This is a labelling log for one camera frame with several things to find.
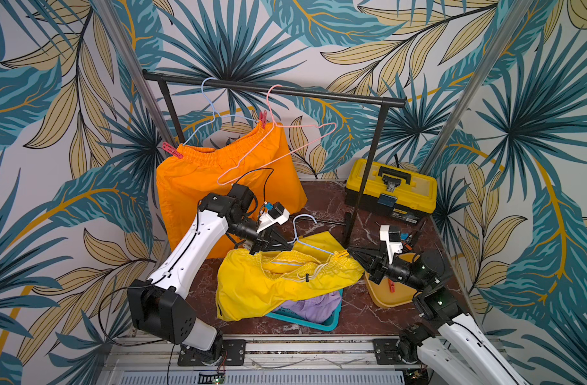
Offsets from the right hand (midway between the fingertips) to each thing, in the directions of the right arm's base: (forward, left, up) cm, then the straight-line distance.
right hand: (350, 249), depth 64 cm
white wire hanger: (+2, +15, +3) cm, 15 cm away
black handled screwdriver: (+21, -37, -29) cm, 52 cm away
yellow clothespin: (-1, +2, -1) cm, 2 cm away
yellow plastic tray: (-2, -15, -29) cm, 33 cm away
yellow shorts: (-3, +27, -15) cm, 31 cm away
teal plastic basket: (-14, +7, -21) cm, 26 cm away
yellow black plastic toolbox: (+30, -24, -11) cm, 40 cm away
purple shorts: (-8, +8, -24) cm, 27 cm away
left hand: (+1, +17, -1) cm, 17 cm away
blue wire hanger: (+59, +45, +6) cm, 74 cm away
